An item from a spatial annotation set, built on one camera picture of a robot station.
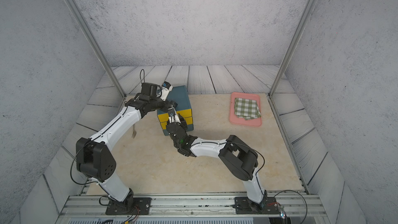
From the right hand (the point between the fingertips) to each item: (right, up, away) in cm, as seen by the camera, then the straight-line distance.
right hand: (175, 115), depth 85 cm
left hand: (-1, +8, +2) cm, 8 cm away
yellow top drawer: (+5, +1, +4) cm, 7 cm away
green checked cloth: (+46, +3, +26) cm, 53 cm away
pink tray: (+36, -4, +22) cm, 43 cm away
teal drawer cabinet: (+2, +11, +6) cm, 13 cm away
